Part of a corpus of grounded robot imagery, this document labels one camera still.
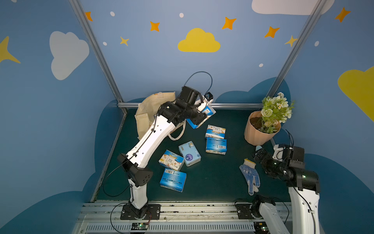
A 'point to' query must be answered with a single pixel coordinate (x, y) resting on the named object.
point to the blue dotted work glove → (251, 175)
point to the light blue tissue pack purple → (190, 152)
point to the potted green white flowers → (262, 126)
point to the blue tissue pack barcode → (216, 146)
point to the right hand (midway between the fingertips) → (259, 157)
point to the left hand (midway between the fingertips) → (203, 109)
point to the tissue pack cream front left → (172, 160)
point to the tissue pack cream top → (215, 131)
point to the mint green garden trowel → (258, 147)
